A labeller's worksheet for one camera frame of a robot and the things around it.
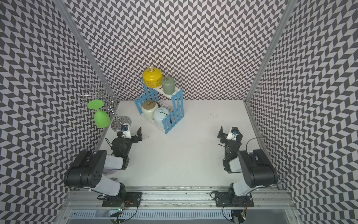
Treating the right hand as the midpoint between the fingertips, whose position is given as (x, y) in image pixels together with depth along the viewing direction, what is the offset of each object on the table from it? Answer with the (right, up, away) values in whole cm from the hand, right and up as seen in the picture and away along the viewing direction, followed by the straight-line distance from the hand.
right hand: (229, 129), depth 88 cm
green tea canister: (-38, +28, -8) cm, 48 cm away
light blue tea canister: (-46, +10, +6) cm, 48 cm away
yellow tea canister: (-48, +32, -4) cm, 58 cm away
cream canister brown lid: (-55, +14, +13) cm, 59 cm away
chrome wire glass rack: (-93, +27, +24) cm, 100 cm away
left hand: (-62, +1, +2) cm, 62 cm away
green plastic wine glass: (-77, +7, -8) cm, 78 cm away
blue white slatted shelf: (-35, +17, +2) cm, 39 cm away
